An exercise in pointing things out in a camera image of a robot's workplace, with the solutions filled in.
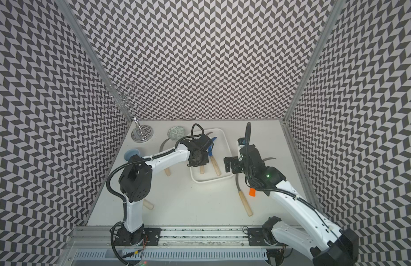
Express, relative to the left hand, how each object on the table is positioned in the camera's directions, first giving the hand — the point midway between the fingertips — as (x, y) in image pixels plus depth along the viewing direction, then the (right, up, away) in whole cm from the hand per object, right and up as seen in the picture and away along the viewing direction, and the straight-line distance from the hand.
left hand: (203, 163), depth 91 cm
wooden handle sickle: (-1, -2, -2) cm, 3 cm away
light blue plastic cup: (-42, +6, +3) cm, 43 cm away
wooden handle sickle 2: (+21, -17, -7) cm, 28 cm away
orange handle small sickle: (+26, -14, -5) cm, 30 cm away
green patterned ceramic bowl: (-20, +17, +20) cm, 34 cm away
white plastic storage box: (+10, +7, +11) cm, 16 cm away
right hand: (+16, +4, -14) cm, 22 cm away
